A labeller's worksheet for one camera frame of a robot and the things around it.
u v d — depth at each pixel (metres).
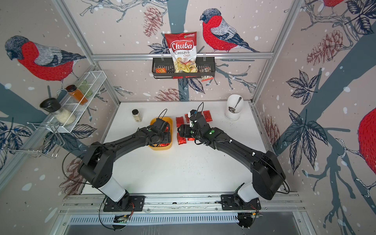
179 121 1.07
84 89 0.76
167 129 0.76
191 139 0.98
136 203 0.73
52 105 0.59
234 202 0.66
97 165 0.45
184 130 0.71
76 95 0.71
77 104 0.76
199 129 0.61
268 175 0.42
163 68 0.93
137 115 1.03
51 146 0.70
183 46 0.81
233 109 1.10
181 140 0.96
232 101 1.05
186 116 1.10
